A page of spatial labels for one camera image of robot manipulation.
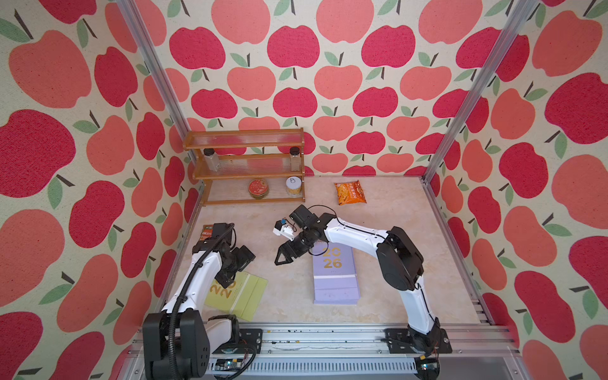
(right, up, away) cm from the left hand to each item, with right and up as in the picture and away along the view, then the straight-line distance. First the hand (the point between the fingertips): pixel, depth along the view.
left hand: (246, 269), depth 83 cm
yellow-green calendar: (-2, -10, 0) cm, 11 cm away
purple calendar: (+31, +3, +1) cm, 31 cm away
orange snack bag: (+43, +28, +27) cm, 58 cm away
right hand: (+13, +2, +2) cm, 13 cm away
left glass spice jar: (-18, +42, +15) cm, 48 cm away
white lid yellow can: (+16, +32, +27) cm, 45 cm away
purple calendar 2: (+32, -6, -4) cm, 33 cm away
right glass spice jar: (+17, +42, +15) cm, 48 cm away
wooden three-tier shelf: (-7, +42, +36) cm, 56 cm away
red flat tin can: (-1, +30, +28) cm, 41 cm away
